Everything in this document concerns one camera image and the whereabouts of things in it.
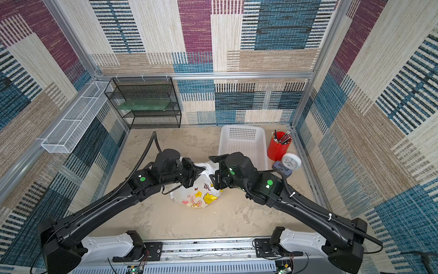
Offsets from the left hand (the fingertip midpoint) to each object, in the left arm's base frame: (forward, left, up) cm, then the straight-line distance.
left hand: (209, 167), depth 69 cm
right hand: (-2, 0, +3) cm, 4 cm away
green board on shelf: (+45, +36, -3) cm, 57 cm away
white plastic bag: (-4, +4, -15) cm, 16 cm away
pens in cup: (+26, -41, -14) cm, 50 cm away
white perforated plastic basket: (+36, -23, -25) cm, 49 cm away
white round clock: (+16, -43, -21) cm, 50 cm away
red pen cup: (+21, -35, -13) cm, 43 cm away
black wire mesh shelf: (+54, +39, +2) cm, 67 cm away
